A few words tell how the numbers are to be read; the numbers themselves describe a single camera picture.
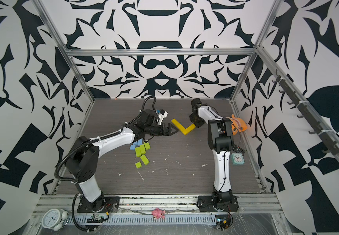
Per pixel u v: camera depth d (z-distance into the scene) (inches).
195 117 36.1
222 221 28.1
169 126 29.9
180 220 28.1
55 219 26.5
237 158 34.3
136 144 36.9
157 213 27.6
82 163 18.4
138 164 34.3
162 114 31.5
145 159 35.1
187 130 39.8
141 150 36.0
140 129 26.9
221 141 23.8
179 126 40.1
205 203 29.2
